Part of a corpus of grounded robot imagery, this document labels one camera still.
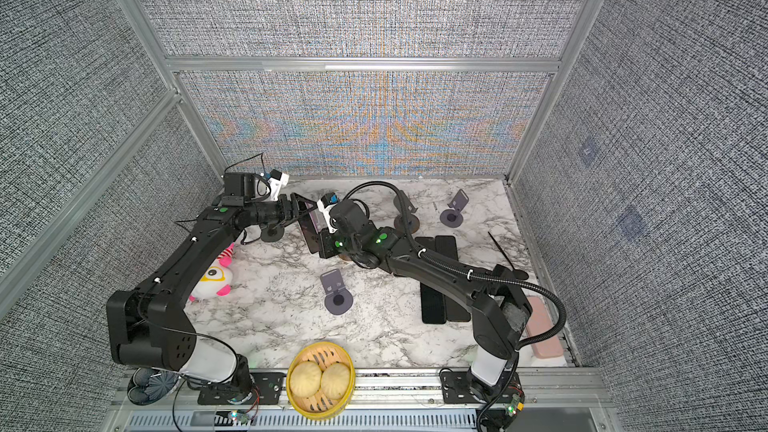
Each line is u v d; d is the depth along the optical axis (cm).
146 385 72
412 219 105
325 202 69
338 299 87
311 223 76
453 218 107
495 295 48
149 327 42
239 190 65
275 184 76
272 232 103
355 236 59
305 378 69
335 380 69
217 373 60
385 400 73
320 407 69
